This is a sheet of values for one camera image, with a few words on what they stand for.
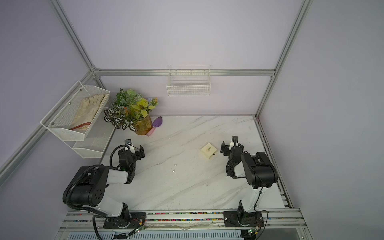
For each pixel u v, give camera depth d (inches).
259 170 19.4
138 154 33.3
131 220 28.6
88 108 32.0
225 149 34.7
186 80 37.7
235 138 32.9
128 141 31.6
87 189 17.9
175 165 36.6
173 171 35.6
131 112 38.4
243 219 26.7
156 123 45.2
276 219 30.0
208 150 37.8
